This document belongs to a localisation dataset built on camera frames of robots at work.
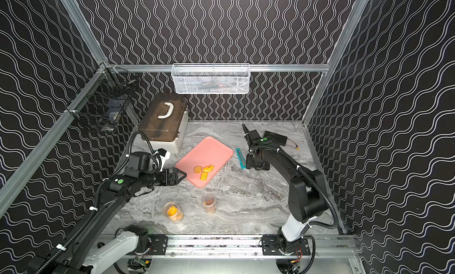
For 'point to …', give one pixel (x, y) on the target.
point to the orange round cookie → (198, 169)
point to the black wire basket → (102, 101)
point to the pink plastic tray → (210, 152)
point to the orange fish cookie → (208, 168)
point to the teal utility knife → (242, 158)
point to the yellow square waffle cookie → (204, 175)
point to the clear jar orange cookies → (173, 212)
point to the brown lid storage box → (163, 120)
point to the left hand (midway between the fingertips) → (178, 172)
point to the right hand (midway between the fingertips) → (256, 165)
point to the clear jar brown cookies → (208, 201)
